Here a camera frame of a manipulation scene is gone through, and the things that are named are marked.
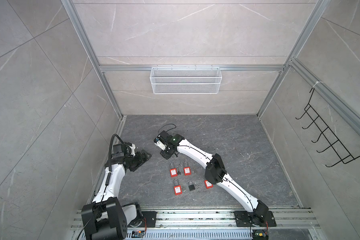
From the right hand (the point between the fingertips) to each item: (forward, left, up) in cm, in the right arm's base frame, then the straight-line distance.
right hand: (165, 152), depth 99 cm
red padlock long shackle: (-14, -14, +2) cm, 20 cm away
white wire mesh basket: (+39, -15, +30) cm, 51 cm away
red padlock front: (-23, -26, +2) cm, 34 cm away
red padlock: (-14, -6, +2) cm, 16 cm away
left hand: (-8, +10, +11) cm, 17 cm away
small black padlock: (-23, -16, 0) cm, 28 cm away
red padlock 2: (-24, -8, +2) cm, 26 cm away
